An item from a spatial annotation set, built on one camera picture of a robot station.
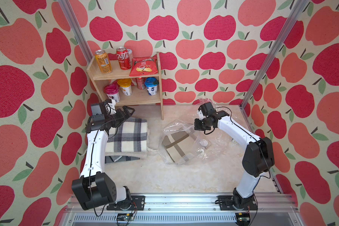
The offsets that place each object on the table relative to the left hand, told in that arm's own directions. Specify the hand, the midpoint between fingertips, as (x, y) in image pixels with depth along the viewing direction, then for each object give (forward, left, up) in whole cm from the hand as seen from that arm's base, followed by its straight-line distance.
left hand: (132, 114), depth 77 cm
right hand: (+2, -39, -16) cm, 42 cm away
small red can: (+32, 0, -1) cm, 32 cm away
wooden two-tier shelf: (+24, +1, -8) cm, 25 cm away
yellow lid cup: (+26, +9, +2) cm, 27 cm away
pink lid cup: (+18, +15, +3) cm, 23 cm away
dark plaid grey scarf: (-15, +16, -25) cm, 33 cm away
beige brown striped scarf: (-4, -28, -27) cm, 39 cm away
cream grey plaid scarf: (-4, +3, -16) cm, 16 cm away
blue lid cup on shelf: (+26, -9, +2) cm, 28 cm away
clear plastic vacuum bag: (-2, -56, -27) cm, 63 cm away
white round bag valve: (-2, -45, -26) cm, 52 cm away
